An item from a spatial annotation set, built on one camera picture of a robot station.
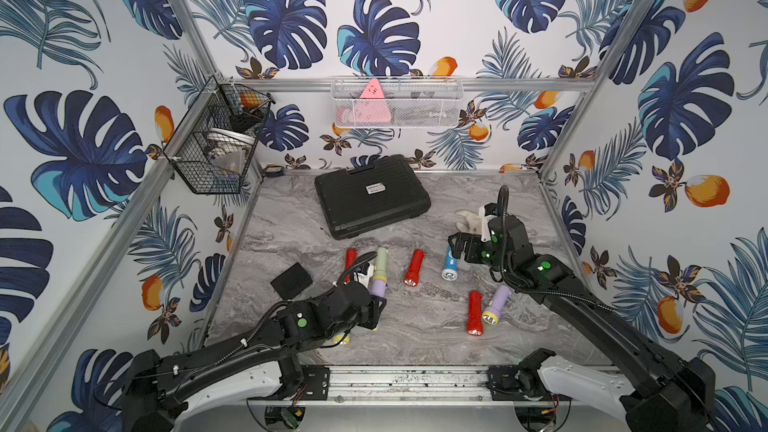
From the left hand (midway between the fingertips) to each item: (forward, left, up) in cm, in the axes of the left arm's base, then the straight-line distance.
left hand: (383, 300), depth 73 cm
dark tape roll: (+57, +49, -15) cm, 77 cm away
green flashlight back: (+15, +2, -12) cm, 20 cm away
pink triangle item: (+51, +7, +20) cm, 56 cm away
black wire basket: (+35, +52, +15) cm, 65 cm away
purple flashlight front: (+3, +1, +1) cm, 3 cm away
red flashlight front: (+3, -26, -12) cm, 28 cm away
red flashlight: (+14, -8, -13) cm, 20 cm away
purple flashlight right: (+3, -30, -12) cm, 33 cm away
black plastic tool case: (+39, +11, -10) cm, 42 cm away
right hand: (+17, -20, +5) cm, 27 cm away
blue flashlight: (+17, -20, -12) cm, 29 cm away
